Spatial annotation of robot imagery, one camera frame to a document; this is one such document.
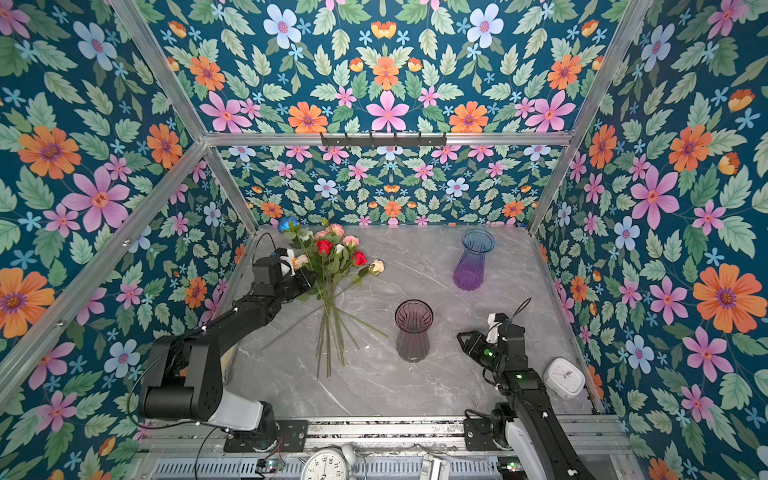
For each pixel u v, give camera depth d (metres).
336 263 1.02
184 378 0.44
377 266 1.04
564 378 0.80
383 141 0.93
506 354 0.64
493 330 0.73
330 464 0.67
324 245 1.02
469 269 0.95
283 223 0.96
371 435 0.75
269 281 0.70
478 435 0.73
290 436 0.73
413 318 0.73
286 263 0.75
